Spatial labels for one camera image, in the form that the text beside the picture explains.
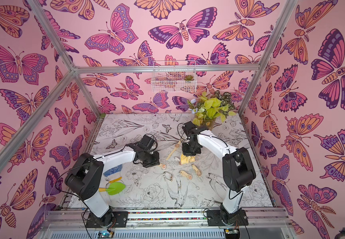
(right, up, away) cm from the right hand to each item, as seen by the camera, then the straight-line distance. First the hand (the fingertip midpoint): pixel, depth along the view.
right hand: (187, 153), depth 89 cm
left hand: (-15, -6, +2) cm, 16 cm away
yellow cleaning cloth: (-1, -3, -3) cm, 5 cm away
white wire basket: (-8, +48, +7) cm, 49 cm away
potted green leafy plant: (+14, +27, +11) cm, 33 cm away
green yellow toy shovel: (-42, -19, -5) cm, 46 cm away
